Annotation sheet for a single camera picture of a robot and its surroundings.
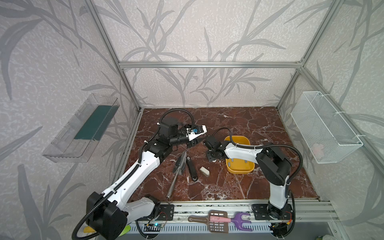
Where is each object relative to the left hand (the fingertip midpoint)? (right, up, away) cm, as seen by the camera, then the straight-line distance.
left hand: (205, 127), depth 70 cm
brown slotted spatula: (+4, -48, 0) cm, 48 cm away
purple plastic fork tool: (+16, -45, 0) cm, 47 cm away
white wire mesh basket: (+52, -4, -7) cm, 53 cm away
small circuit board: (-24, -48, +1) cm, 54 cm away
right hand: (+4, -16, +25) cm, 30 cm away
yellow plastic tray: (+21, -24, +17) cm, 36 cm away
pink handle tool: (+5, -43, -1) cm, 43 cm away
